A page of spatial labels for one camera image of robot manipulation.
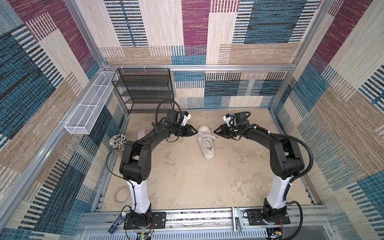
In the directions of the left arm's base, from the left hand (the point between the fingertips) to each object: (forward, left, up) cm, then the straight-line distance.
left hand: (195, 130), depth 91 cm
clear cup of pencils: (-10, +42, +4) cm, 44 cm away
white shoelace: (-1, -7, -5) cm, 9 cm away
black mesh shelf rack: (+35, +36, +3) cm, 50 cm away
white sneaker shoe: (-10, -7, -6) cm, 14 cm away
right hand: (0, -13, -3) cm, 13 cm away
